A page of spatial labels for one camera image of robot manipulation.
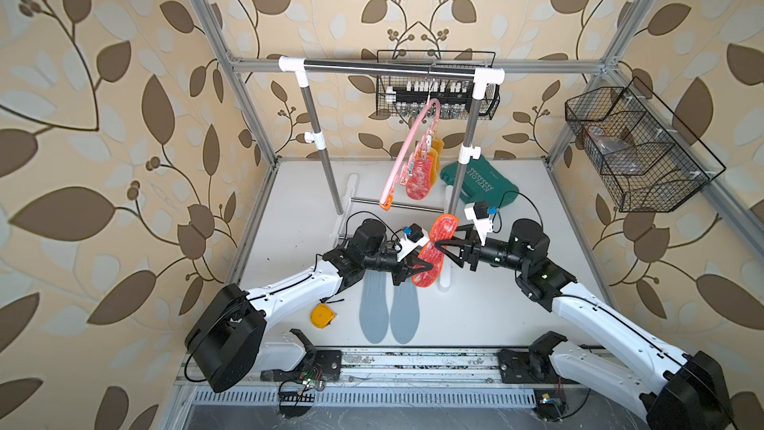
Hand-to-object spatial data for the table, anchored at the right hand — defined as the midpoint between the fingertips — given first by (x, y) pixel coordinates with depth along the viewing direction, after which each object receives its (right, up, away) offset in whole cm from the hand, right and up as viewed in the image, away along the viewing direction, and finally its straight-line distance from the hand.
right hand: (439, 238), depth 71 cm
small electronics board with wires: (+27, -41, +1) cm, 49 cm away
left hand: (-2, -7, +2) cm, 8 cm away
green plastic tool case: (+22, +15, +37) cm, 46 cm away
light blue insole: (-17, -23, +14) cm, 31 cm away
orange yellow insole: (+2, +25, +17) cm, 30 cm away
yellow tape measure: (-31, -23, +10) cm, 40 cm away
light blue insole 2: (-8, -23, +12) cm, 27 cm away
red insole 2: (-3, +13, +19) cm, 23 cm away
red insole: (+1, +3, -4) cm, 5 cm away
